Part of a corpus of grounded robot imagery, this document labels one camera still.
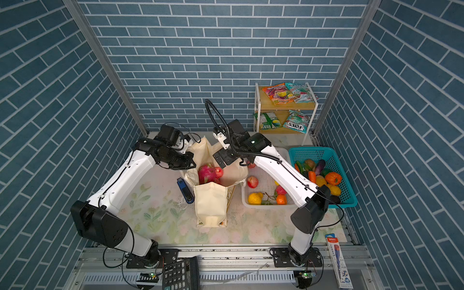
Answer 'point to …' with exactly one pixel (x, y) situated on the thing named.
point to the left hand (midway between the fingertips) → (196, 164)
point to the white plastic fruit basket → (262, 190)
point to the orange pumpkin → (333, 178)
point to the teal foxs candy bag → (296, 121)
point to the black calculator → (182, 275)
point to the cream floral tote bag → (211, 200)
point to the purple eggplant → (319, 167)
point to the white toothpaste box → (344, 278)
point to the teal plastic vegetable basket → (327, 154)
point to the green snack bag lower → (267, 120)
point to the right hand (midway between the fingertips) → (223, 150)
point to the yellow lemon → (255, 198)
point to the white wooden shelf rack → (284, 109)
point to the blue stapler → (185, 191)
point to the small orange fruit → (281, 199)
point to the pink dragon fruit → (206, 174)
